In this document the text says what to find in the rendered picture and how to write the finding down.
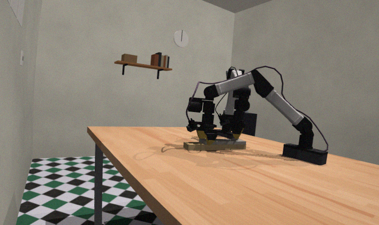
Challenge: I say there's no light wooden plank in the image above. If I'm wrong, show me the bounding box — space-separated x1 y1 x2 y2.
183 142 246 150

